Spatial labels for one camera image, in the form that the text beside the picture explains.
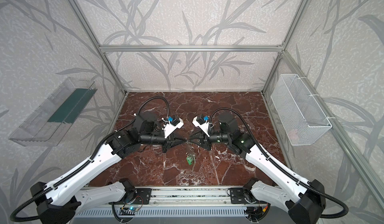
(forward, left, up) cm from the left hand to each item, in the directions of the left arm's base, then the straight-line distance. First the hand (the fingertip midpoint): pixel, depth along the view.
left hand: (186, 137), depth 64 cm
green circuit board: (-24, +27, -28) cm, 46 cm away
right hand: (+3, -2, -1) cm, 3 cm away
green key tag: (-1, 0, -22) cm, 22 cm away
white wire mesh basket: (+5, -49, +7) cm, 50 cm away
